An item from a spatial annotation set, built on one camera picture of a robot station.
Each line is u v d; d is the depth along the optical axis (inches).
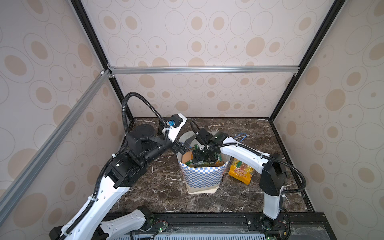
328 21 28.2
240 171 34.3
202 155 29.1
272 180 18.3
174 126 17.0
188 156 32.8
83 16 27.6
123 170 15.2
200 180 28.0
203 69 35.1
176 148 19.9
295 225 29.3
